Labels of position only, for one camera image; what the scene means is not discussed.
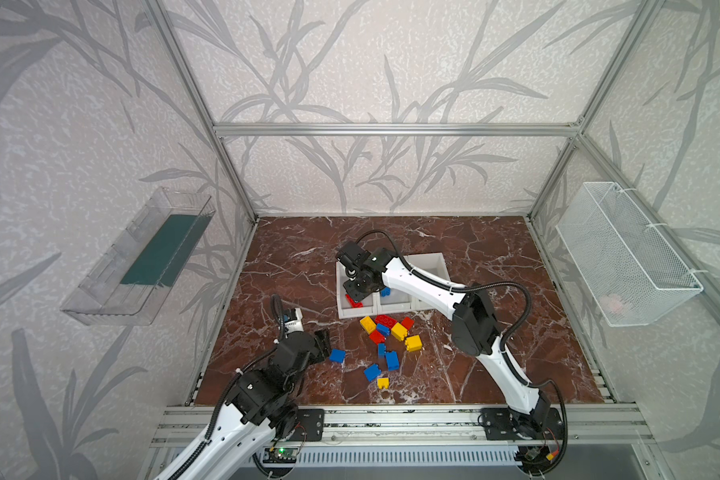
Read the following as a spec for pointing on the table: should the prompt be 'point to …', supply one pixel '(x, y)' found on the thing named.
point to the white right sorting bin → (432, 264)
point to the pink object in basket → (612, 303)
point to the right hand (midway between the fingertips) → (356, 281)
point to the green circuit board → (280, 455)
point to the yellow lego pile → (399, 331)
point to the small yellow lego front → (383, 382)
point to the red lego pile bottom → (377, 337)
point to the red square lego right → (407, 323)
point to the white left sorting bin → (345, 308)
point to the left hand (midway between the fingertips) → (327, 326)
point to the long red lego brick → (385, 320)
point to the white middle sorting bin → (396, 301)
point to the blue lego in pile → (383, 329)
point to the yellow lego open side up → (368, 324)
